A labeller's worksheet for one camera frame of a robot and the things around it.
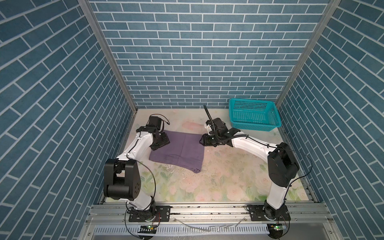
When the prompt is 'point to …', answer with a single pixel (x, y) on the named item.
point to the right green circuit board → (275, 230)
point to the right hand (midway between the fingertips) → (200, 140)
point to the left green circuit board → (149, 229)
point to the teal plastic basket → (249, 115)
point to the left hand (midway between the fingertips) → (165, 142)
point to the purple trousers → (186, 150)
